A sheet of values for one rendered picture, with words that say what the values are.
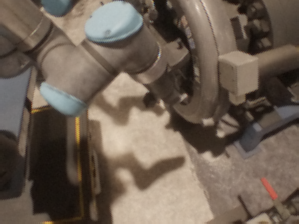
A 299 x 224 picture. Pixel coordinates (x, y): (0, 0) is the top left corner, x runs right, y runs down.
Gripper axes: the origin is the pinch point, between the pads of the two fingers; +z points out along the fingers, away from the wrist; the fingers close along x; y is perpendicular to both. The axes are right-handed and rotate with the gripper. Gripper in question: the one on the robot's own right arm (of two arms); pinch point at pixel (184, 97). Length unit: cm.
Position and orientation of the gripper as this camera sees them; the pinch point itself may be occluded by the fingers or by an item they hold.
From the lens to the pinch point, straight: 66.8
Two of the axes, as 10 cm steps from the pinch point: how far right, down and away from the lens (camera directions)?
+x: 3.8, 7.7, -5.2
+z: 4.0, 3.7, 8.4
